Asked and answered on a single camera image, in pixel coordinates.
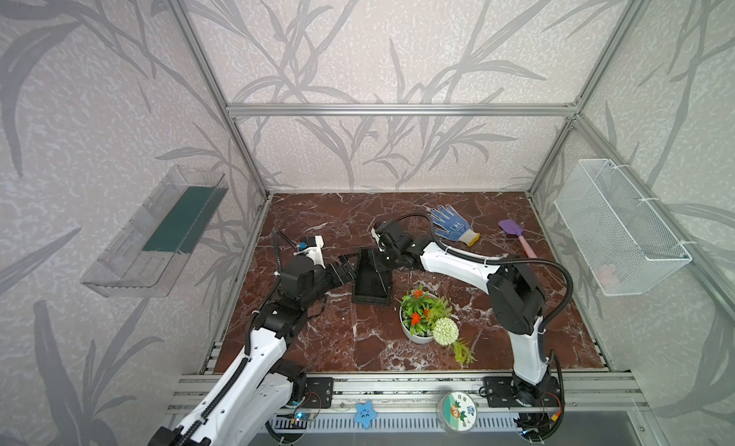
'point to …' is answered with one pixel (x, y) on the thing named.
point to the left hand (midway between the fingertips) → (355, 253)
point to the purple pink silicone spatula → (511, 227)
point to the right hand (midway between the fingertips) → (371, 254)
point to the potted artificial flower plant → (424, 320)
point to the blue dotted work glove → (456, 228)
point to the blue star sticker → (365, 413)
